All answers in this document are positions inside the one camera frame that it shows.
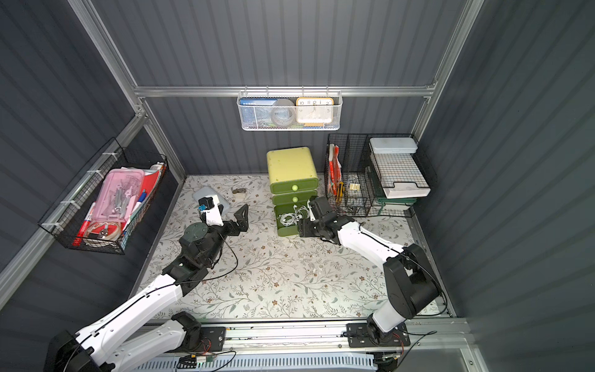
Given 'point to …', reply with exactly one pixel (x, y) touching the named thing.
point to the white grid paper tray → (401, 176)
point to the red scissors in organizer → (335, 167)
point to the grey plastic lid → (209, 191)
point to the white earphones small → (288, 218)
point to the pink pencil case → (118, 195)
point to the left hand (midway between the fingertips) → (234, 207)
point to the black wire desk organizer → (376, 174)
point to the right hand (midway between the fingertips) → (309, 225)
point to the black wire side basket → (71, 219)
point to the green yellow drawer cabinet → (292, 174)
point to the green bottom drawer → (290, 230)
